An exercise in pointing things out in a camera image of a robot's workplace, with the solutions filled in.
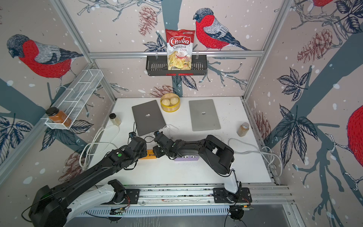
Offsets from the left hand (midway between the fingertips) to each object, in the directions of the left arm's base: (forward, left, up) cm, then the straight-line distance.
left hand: (146, 146), depth 83 cm
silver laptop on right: (+29, -38, -8) cm, 48 cm away
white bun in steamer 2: (+41, -14, -3) cm, 43 cm away
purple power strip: (-5, -25, -7) cm, 26 cm away
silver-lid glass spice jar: (+13, -62, -2) cm, 63 cm away
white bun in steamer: (+39, -8, -3) cm, 40 cm away
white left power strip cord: (+4, +39, -5) cm, 39 cm away
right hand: (+1, -5, -7) cm, 8 cm away
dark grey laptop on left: (+28, +6, -8) cm, 30 cm away
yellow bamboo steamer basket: (+35, -13, -6) cm, 38 cm away
